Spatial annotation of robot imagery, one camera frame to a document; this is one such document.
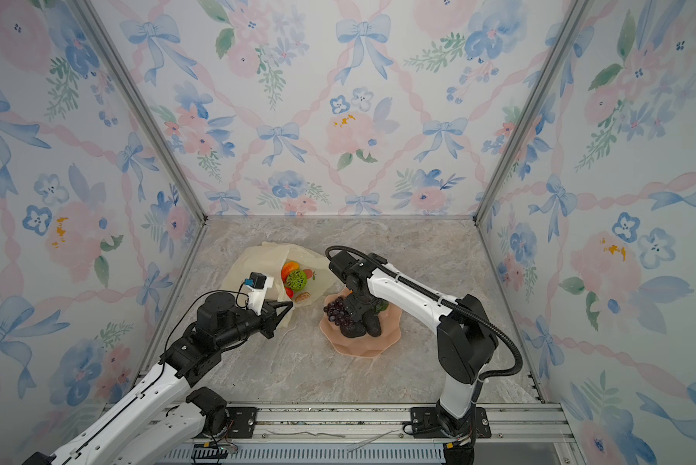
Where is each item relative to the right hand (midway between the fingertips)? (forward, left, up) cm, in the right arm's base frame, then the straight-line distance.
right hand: (372, 300), depth 85 cm
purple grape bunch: (-3, +10, -3) cm, 11 cm away
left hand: (-7, +21, +10) cm, 24 cm away
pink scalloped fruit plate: (-11, +2, -8) cm, 13 cm away
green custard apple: (+9, +24, -4) cm, 26 cm away
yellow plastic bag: (+5, +29, +14) cm, 32 cm away
